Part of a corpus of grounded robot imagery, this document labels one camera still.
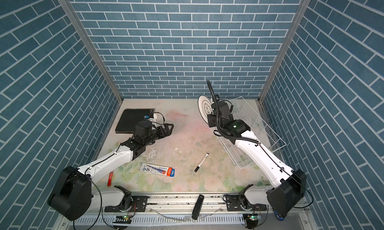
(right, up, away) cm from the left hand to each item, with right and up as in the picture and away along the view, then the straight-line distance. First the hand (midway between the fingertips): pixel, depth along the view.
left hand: (169, 127), depth 85 cm
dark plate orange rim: (-32, +5, +20) cm, 38 cm away
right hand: (+24, +9, -8) cm, 27 cm away
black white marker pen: (+19, -21, +2) cm, 28 cm away
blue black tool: (+55, -42, -14) cm, 70 cm away
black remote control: (+16, -39, -13) cm, 44 cm away
